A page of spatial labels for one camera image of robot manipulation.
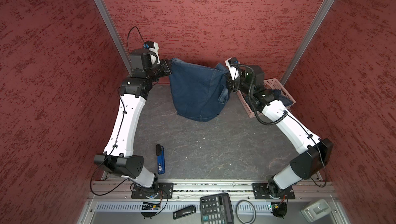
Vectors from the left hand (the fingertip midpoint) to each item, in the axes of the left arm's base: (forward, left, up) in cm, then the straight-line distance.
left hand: (171, 65), depth 69 cm
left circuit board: (-50, +11, -46) cm, 69 cm away
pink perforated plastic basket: (+29, -70, -39) cm, 85 cm away
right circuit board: (-50, -52, -45) cm, 85 cm away
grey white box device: (-50, -67, -41) cm, 93 cm away
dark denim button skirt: (-2, -14, -17) cm, 22 cm away
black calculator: (-51, -22, -41) cm, 69 cm away
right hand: (+1, -25, -6) cm, 26 cm away
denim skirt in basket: (+15, -68, -36) cm, 79 cm away
